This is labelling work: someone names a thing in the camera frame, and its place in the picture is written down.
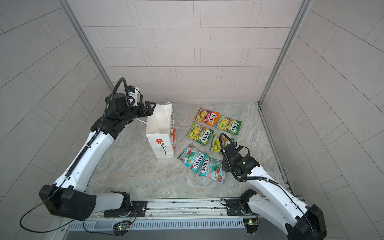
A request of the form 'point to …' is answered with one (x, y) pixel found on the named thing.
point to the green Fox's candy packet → (228, 124)
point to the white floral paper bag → (160, 131)
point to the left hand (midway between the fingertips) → (152, 101)
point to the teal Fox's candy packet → (192, 158)
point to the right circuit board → (252, 224)
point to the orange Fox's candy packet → (206, 116)
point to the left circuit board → (122, 226)
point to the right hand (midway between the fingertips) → (225, 165)
